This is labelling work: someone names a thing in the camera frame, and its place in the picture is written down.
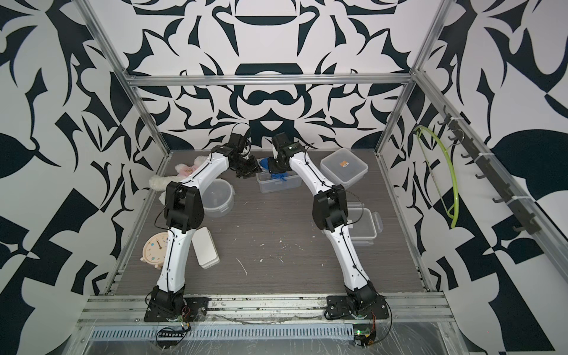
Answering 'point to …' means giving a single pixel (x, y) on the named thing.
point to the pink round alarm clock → (154, 249)
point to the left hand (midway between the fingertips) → (259, 167)
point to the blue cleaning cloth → (278, 175)
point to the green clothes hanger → (456, 199)
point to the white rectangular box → (205, 248)
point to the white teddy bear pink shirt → (160, 183)
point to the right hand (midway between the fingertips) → (271, 164)
